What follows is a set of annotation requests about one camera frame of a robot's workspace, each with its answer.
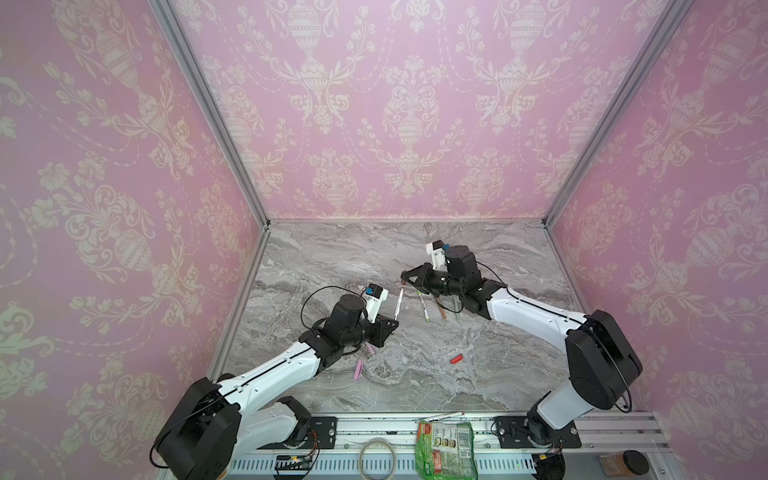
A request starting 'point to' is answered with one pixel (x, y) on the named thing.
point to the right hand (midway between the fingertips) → (402, 276)
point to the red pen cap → (456, 359)
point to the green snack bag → (445, 450)
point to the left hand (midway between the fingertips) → (398, 326)
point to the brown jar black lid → (624, 463)
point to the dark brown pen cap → (403, 281)
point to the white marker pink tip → (441, 416)
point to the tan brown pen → (444, 313)
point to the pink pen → (370, 348)
